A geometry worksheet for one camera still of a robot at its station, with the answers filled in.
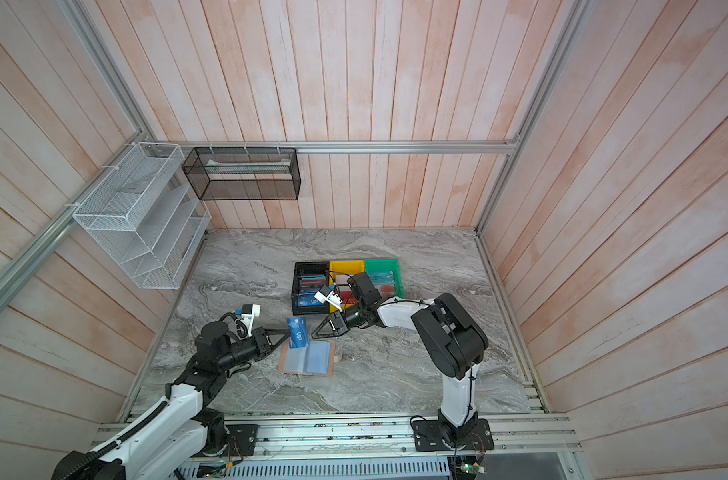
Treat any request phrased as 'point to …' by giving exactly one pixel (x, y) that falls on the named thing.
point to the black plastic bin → (309, 278)
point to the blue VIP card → (297, 329)
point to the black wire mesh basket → (244, 173)
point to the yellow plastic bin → (343, 267)
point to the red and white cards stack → (344, 290)
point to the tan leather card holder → (316, 359)
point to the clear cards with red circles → (384, 281)
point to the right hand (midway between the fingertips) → (317, 337)
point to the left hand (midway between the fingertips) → (290, 339)
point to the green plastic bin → (387, 264)
